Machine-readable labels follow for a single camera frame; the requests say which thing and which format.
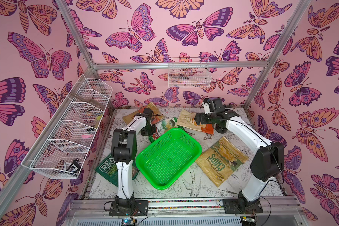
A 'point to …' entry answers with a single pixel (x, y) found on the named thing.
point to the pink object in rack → (86, 136)
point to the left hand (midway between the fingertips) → (154, 132)
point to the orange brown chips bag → (157, 115)
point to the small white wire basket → (187, 72)
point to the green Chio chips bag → (161, 127)
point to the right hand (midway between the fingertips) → (198, 118)
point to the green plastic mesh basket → (167, 157)
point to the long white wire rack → (62, 157)
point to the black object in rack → (74, 167)
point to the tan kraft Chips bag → (221, 160)
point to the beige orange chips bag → (186, 119)
